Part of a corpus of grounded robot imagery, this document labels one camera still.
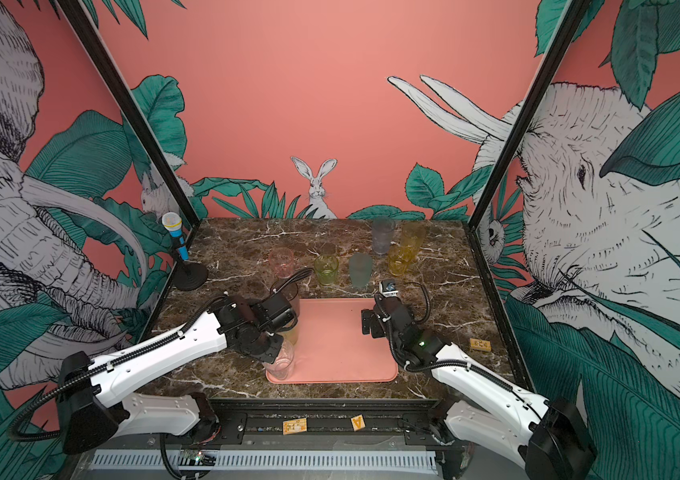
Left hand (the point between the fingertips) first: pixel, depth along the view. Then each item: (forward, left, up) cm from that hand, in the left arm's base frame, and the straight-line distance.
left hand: (270, 350), depth 74 cm
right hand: (+11, -28, +2) cm, 30 cm away
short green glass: (+32, -13, -10) cm, 36 cm away
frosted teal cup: (+30, -26, -6) cm, 40 cm away
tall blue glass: (+43, -34, -5) cm, 55 cm away
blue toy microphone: (+35, +31, +11) cm, 49 cm away
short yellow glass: (+36, -40, -11) cm, 55 cm away
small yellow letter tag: (-15, -22, -11) cm, 29 cm away
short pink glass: (+37, +3, -11) cm, 38 cm away
